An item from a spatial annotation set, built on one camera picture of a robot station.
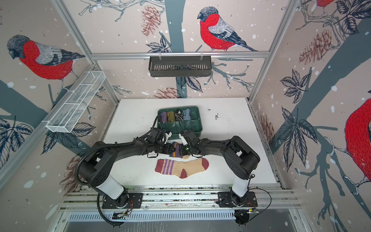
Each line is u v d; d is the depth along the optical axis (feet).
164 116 3.28
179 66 3.50
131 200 2.39
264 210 2.28
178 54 3.09
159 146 2.55
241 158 1.56
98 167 1.50
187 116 3.33
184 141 2.71
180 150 2.66
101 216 2.26
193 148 2.34
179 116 3.31
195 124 3.48
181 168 2.75
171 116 3.38
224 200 2.39
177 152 2.93
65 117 2.34
